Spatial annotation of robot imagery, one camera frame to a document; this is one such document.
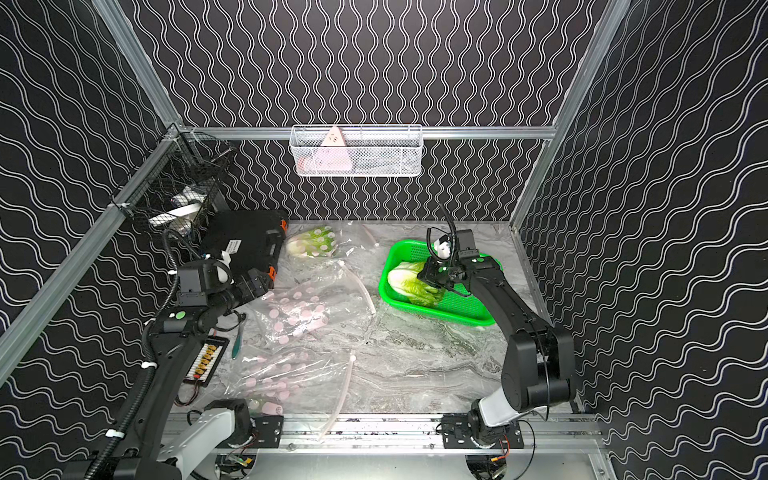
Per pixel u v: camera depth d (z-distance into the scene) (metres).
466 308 0.97
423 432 0.76
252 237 1.10
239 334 0.91
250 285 0.69
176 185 0.94
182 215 0.75
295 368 0.80
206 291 0.57
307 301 0.88
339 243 1.01
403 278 0.90
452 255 0.69
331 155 0.89
